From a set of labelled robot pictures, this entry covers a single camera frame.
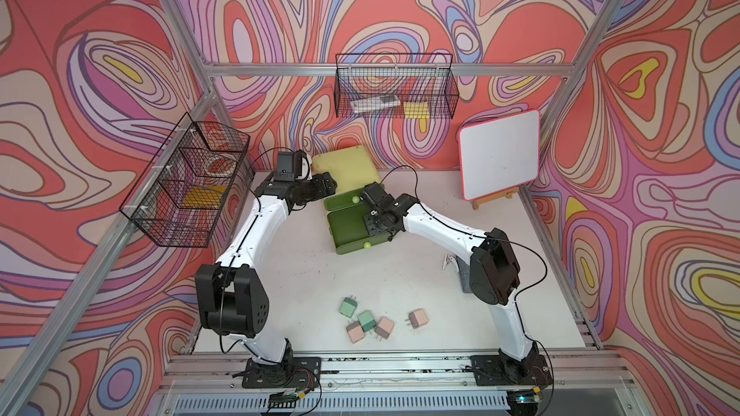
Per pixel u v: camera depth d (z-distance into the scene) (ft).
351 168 2.99
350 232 2.92
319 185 2.47
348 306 2.73
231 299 1.45
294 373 2.39
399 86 3.16
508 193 3.52
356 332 2.58
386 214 2.17
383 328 2.58
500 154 3.42
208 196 2.35
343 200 2.80
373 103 2.90
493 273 1.68
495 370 2.40
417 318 2.64
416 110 2.99
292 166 2.17
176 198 2.41
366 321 2.63
